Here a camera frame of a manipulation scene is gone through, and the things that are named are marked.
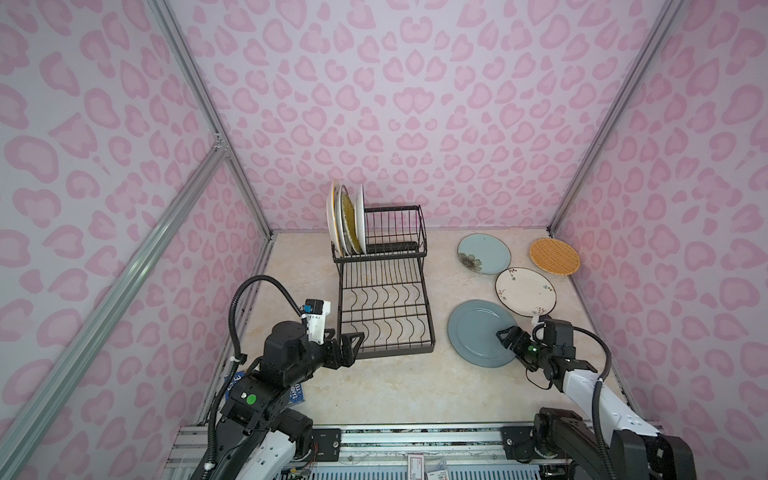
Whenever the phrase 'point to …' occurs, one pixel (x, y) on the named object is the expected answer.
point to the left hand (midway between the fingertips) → (350, 330)
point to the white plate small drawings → (525, 292)
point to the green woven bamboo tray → (350, 220)
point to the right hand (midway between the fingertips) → (505, 338)
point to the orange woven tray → (555, 256)
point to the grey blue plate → (472, 333)
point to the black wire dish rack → (383, 293)
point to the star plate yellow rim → (332, 222)
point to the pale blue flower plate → (484, 253)
